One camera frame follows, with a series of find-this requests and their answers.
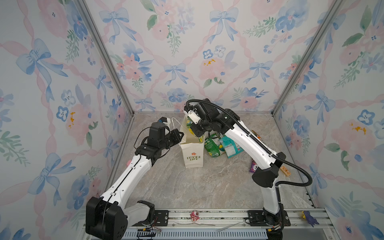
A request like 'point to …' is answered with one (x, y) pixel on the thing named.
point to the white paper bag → (193, 150)
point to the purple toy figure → (311, 219)
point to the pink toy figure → (194, 216)
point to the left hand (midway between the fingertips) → (185, 132)
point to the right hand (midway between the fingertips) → (193, 124)
